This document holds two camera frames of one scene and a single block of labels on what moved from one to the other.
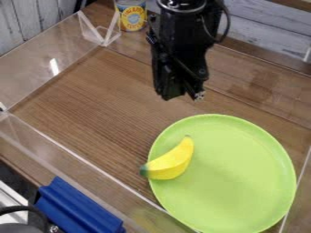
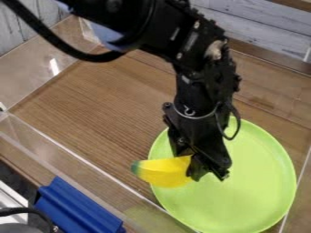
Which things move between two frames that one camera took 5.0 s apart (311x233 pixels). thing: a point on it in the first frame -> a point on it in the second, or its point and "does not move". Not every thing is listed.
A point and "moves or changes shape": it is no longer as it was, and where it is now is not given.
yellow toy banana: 172,164 moves or changes shape
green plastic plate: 236,187 does not move
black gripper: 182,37 -> 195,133
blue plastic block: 74,212 does not move
